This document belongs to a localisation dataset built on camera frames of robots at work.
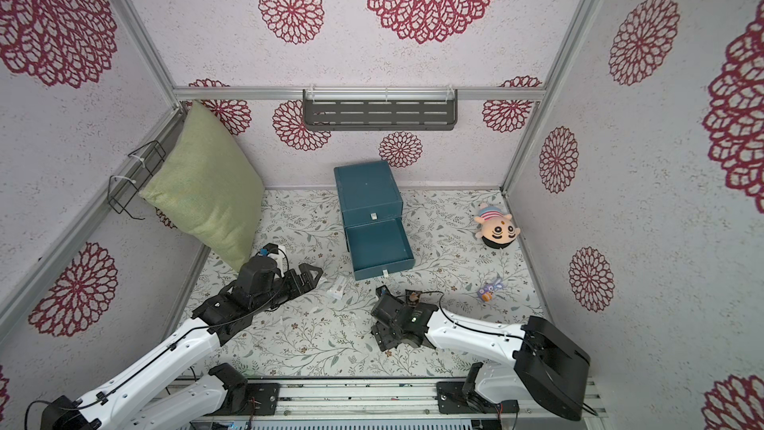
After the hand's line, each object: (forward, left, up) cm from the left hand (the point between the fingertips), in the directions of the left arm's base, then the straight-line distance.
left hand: (312, 278), depth 79 cm
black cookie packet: (+1, -28, -14) cm, 31 cm away
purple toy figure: (+2, -50, -13) cm, 52 cm away
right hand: (-9, -19, -13) cm, 25 cm away
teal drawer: (+14, -17, -8) cm, 23 cm away
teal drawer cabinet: (+25, -15, +5) cm, 30 cm away
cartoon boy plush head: (+22, -56, -8) cm, 61 cm away
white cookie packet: (+3, -4, -15) cm, 16 cm away
